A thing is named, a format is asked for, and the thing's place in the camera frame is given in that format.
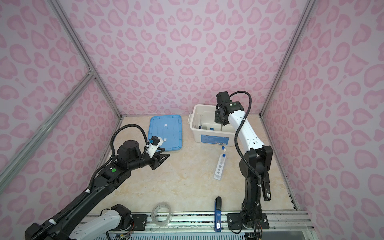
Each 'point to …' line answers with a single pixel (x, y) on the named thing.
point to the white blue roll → (211, 128)
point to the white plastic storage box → (205, 131)
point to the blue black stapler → (218, 214)
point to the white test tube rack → (220, 167)
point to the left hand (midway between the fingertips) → (166, 149)
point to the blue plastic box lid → (168, 127)
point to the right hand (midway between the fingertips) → (222, 117)
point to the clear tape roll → (153, 216)
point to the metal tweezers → (221, 127)
